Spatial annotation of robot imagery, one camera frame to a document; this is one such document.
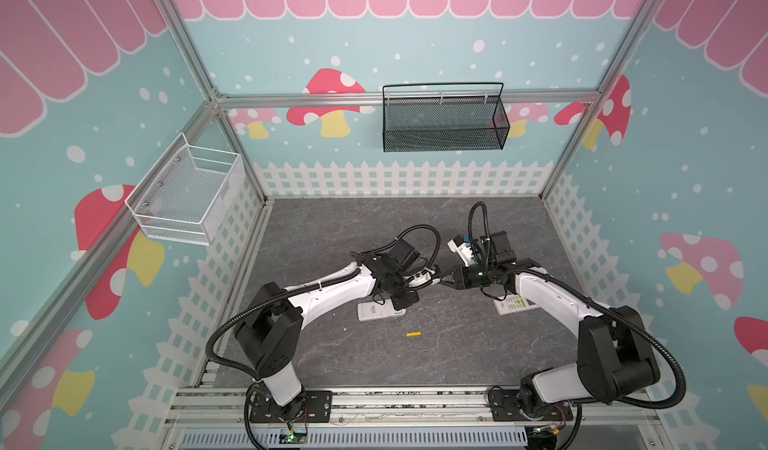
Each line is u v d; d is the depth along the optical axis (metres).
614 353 0.43
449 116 0.95
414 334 0.86
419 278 0.74
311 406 0.74
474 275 0.75
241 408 0.71
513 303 0.89
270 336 0.45
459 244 0.79
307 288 0.50
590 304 0.48
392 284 0.66
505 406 0.74
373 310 0.89
